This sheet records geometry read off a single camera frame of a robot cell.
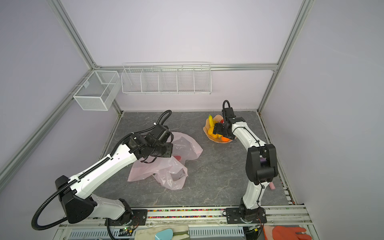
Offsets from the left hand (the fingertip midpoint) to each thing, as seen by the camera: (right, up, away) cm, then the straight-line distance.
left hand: (170, 152), depth 74 cm
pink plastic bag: (0, -9, -2) cm, 10 cm away
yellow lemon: (+23, +9, +26) cm, 36 cm away
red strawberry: (+32, +16, +34) cm, 50 cm away
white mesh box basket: (-53, +37, +26) cm, 70 cm away
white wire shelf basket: (-7, +45, +25) cm, 52 cm away
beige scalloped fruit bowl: (+28, +18, +35) cm, 48 cm away
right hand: (+28, +10, +20) cm, 36 cm away
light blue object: (-1, -37, -6) cm, 37 cm away
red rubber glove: (+56, -36, -6) cm, 67 cm away
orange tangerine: (+32, +4, +22) cm, 39 cm away
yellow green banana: (+23, +16, +31) cm, 42 cm away
